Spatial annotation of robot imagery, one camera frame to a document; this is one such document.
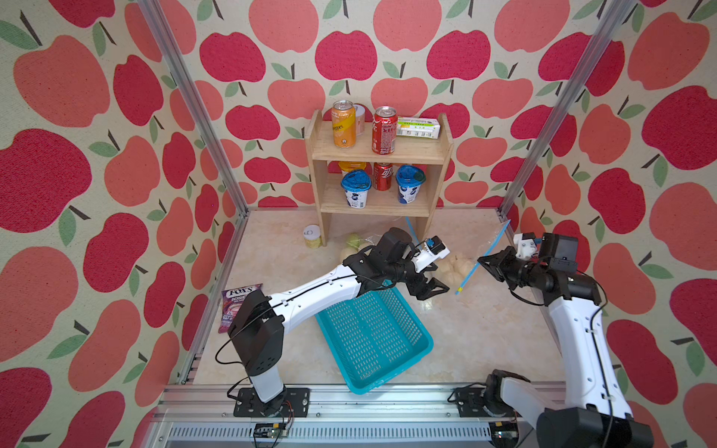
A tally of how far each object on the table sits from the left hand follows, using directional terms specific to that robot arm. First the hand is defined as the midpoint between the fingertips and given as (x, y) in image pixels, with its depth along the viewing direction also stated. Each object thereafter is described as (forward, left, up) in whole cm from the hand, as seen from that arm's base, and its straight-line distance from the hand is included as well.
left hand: (444, 284), depth 70 cm
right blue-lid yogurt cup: (+35, +6, +6) cm, 36 cm away
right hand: (+6, -11, +1) cm, 13 cm away
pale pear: (+16, -12, -19) cm, 27 cm away
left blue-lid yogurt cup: (+33, +23, +6) cm, 40 cm away
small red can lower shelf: (+39, +14, +4) cm, 42 cm away
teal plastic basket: (-4, +16, -25) cm, 30 cm away
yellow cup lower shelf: (+42, +26, +6) cm, 49 cm away
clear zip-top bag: (+27, +22, -16) cm, 39 cm away
